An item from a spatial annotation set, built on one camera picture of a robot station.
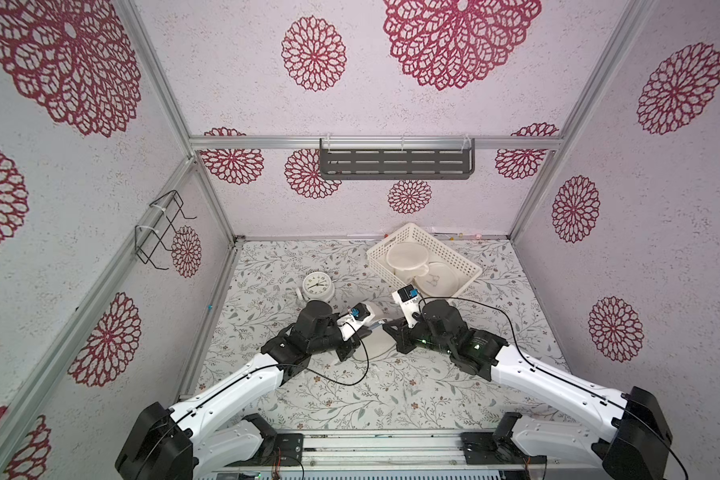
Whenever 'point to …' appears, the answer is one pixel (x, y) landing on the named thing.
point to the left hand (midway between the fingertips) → (365, 330)
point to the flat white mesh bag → (439, 281)
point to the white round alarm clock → (316, 286)
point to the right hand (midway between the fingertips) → (390, 325)
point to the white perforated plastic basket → (466, 270)
